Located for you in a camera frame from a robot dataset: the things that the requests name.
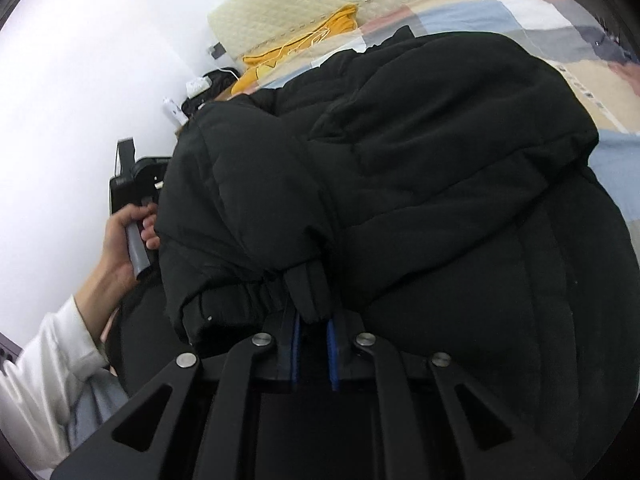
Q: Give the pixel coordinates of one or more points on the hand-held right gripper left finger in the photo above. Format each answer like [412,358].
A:
[280,360]

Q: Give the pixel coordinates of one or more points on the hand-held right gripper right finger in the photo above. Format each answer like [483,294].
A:
[345,355]

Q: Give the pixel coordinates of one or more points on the black puffer jacket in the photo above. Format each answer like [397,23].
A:
[400,200]

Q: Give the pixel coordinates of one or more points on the person's left forearm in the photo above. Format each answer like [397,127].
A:
[45,370]

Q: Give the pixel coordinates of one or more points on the person's left hand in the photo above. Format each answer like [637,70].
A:
[117,250]

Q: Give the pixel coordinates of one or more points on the white bottle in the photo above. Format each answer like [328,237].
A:
[172,109]

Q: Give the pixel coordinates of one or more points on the white tissue box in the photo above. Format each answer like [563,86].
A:
[197,86]

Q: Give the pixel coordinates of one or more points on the black bag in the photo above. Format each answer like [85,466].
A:
[210,91]

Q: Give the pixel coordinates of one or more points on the yellow pillow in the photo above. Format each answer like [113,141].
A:
[295,50]

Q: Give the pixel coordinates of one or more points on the checked patchwork quilt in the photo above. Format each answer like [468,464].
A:
[575,35]

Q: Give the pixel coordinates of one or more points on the grey wall socket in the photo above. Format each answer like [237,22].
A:
[216,51]

